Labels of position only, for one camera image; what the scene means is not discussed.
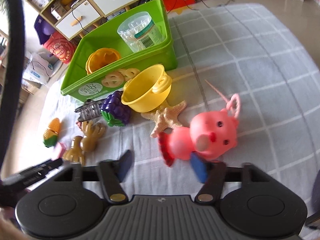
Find clear cotton swab jar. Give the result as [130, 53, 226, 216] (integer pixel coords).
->
[117, 11, 164, 53]

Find yellow toy pot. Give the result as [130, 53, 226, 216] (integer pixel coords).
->
[121, 64, 172, 113]

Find green plastic storage bin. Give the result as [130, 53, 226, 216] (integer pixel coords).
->
[60, 0, 178, 103]

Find pink rubber pig toy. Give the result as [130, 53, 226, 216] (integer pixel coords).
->
[158, 83, 241, 166]

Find grey hair claw clip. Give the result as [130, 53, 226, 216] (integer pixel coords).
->
[74, 99, 105, 122]

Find white paper shopping bag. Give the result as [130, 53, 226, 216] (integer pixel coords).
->
[22, 53, 54, 85]

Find beige starfish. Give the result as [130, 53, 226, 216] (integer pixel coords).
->
[141, 100, 187, 138]

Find grey checked cloth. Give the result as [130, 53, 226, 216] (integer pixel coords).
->
[15, 3, 320, 240]

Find tan rubber hand toy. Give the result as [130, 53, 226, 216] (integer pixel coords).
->
[62, 120, 106, 166]

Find orange plastic toy mold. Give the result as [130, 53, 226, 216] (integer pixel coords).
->
[85, 48, 121, 75]

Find red round bag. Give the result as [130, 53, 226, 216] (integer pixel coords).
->
[43, 31, 76, 64]

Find black cable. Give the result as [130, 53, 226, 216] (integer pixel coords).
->
[0, 0, 26, 168]

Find brown small figurine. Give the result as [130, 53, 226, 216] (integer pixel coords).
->
[76, 121, 82, 130]

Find purple toy grapes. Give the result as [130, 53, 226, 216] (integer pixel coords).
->
[100, 90, 131, 127]

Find toy corn cob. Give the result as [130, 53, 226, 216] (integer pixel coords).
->
[43, 118, 61, 148]

